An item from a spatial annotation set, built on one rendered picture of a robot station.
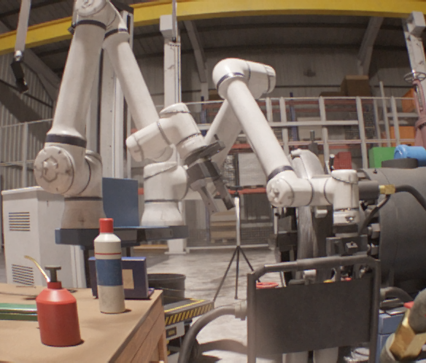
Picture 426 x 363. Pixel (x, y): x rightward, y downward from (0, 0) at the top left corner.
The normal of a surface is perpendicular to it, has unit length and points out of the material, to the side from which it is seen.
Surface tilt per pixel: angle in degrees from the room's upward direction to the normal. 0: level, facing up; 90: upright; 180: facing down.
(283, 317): 90
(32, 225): 90
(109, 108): 90
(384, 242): 100
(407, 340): 109
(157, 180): 90
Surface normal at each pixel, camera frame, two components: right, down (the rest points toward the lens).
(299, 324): -0.03, -0.08
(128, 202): 0.83, -0.07
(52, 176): -0.14, 0.15
